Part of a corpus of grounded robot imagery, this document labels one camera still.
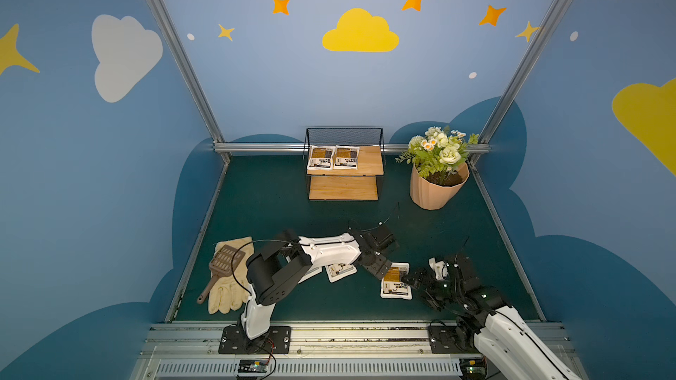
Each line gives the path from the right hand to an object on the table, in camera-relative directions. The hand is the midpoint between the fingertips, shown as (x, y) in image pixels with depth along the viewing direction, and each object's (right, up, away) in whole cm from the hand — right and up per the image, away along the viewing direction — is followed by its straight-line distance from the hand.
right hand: (412, 283), depth 82 cm
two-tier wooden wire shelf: (-14, +31, +30) cm, 46 cm away
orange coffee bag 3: (-6, -2, +2) cm, 6 cm away
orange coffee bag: (-30, +41, +14) cm, 53 cm away
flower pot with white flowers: (+9, +38, 0) cm, 39 cm away
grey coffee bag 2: (-23, +2, +6) cm, 24 cm away
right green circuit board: (+15, -21, -9) cm, 27 cm away
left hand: (-11, +6, +8) cm, 15 cm away
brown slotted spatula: (-63, +4, +4) cm, 63 cm away
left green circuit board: (-46, -19, -10) cm, 50 cm away
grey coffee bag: (-32, +2, +6) cm, 33 cm away
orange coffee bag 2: (-21, +42, +16) cm, 49 cm away
